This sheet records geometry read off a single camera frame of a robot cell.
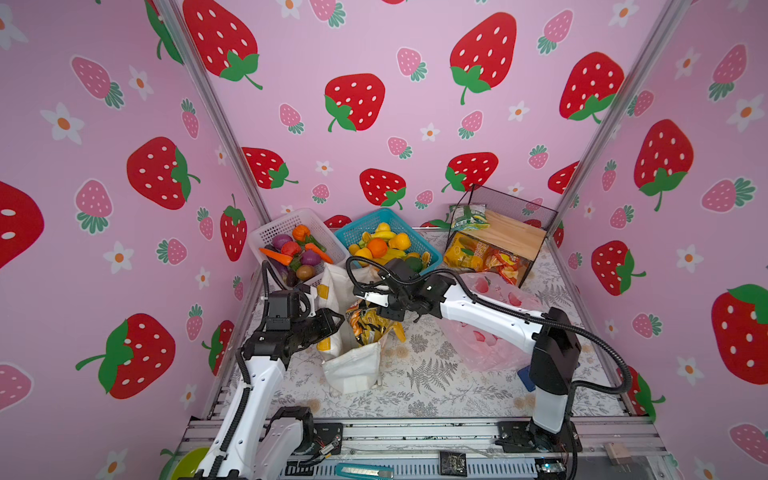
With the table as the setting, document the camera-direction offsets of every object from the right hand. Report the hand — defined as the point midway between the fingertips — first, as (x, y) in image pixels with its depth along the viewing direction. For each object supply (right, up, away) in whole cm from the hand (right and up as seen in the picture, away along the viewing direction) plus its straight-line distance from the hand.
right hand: (379, 296), depth 82 cm
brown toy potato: (-26, +6, +16) cm, 31 cm away
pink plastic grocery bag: (+29, -16, +4) cm, 34 cm away
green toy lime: (+11, +9, +19) cm, 24 cm away
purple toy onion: (-26, +11, +24) cm, 37 cm away
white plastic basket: (-25, +21, +30) cm, 45 cm away
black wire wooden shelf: (+42, +14, +13) cm, 46 cm away
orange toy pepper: (-33, +21, +31) cm, 50 cm away
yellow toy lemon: (+7, +17, +24) cm, 30 cm away
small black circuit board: (+18, -38, -14) cm, 44 cm away
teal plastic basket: (0, +19, +28) cm, 34 cm away
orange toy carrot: (-36, +11, +22) cm, 44 cm away
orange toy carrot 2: (-27, +15, +29) cm, 42 cm away
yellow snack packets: (+29, +13, +23) cm, 39 cm away
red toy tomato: (-34, +14, +25) cm, 44 cm away
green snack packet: (+29, +24, +14) cm, 40 cm away
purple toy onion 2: (-39, +18, +28) cm, 52 cm away
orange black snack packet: (-3, -8, -1) cm, 9 cm away
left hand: (-10, -5, -4) cm, 12 cm away
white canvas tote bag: (-6, -15, -13) cm, 21 cm away
